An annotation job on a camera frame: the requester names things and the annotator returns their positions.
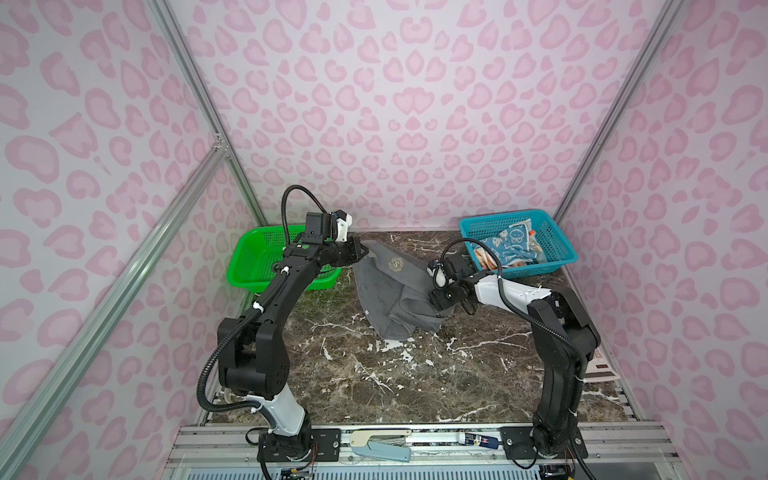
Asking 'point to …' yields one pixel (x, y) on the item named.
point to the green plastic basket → (254, 253)
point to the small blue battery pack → (481, 440)
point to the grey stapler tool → (386, 443)
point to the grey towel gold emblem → (396, 292)
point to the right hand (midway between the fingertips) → (442, 292)
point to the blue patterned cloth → (513, 244)
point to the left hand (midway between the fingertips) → (369, 244)
